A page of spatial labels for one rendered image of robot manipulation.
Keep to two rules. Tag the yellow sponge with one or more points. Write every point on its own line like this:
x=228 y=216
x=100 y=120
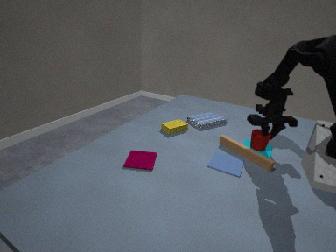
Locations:
x=174 y=126

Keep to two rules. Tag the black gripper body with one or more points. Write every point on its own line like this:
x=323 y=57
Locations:
x=273 y=114

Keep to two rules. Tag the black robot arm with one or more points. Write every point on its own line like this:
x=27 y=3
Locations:
x=322 y=59

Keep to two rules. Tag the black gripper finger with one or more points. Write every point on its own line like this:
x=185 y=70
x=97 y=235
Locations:
x=265 y=130
x=276 y=129

